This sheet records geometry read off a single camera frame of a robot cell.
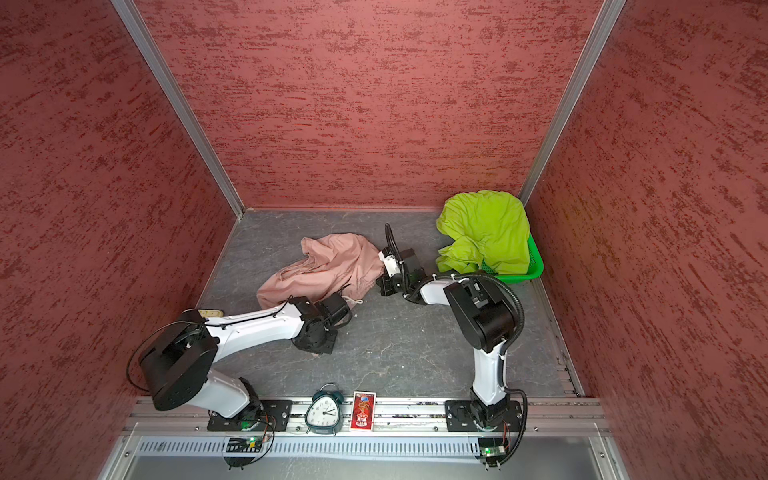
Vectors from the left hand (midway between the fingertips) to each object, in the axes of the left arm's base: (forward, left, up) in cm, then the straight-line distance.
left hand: (320, 352), depth 84 cm
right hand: (+21, -15, +1) cm, 26 cm away
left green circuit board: (-22, +13, 0) cm, 26 cm away
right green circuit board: (-22, -46, -1) cm, 51 cm away
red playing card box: (-15, -14, +1) cm, 20 cm away
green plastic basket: (+25, -67, +7) cm, 72 cm away
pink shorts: (+29, 0, +3) cm, 29 cm away
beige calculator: (+11, +35, +2) cm, 37 cm away
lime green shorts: (+47, -57, +2) cm, 74 cm away
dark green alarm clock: (-16, -4, +4) cm, 17 cm away
